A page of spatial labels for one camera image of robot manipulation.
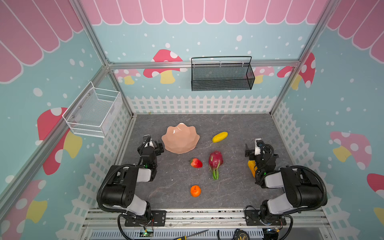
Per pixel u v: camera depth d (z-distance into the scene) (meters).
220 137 1.03
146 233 0.73
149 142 0.78
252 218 0.74
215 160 0.87
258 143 0.76
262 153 0.77
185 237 0.69
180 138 1.00
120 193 0.45
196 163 0.89
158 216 0.76
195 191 0.79
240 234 0.68
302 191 0.45
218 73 0.94
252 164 0.89
